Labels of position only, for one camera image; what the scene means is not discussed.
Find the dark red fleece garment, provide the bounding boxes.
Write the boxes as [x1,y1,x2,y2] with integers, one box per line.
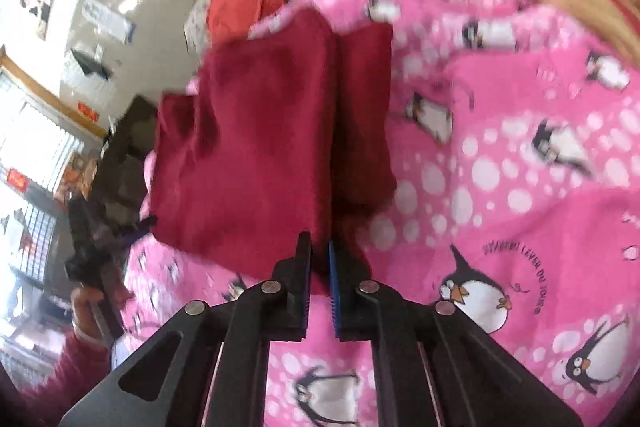
[145,7,398,278]

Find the person's left hand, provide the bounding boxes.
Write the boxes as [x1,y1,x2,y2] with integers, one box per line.
[70,283,135,344]

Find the large red heart cushion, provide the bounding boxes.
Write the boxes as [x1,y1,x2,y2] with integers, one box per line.
[206,0,288,45]

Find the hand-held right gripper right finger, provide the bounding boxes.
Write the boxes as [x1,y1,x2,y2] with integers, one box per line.
[327,241,583,427]

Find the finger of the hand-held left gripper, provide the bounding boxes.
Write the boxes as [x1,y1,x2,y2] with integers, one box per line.
[117,216,159,249]

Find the pink penguin print blanket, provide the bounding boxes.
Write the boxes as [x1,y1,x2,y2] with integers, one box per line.
[120,0,640,427]

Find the dark wooden table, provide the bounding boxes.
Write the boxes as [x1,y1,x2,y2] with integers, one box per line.
[92,94,161,228]

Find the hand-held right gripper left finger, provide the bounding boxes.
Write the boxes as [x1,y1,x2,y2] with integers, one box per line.
[59,232,313,427]

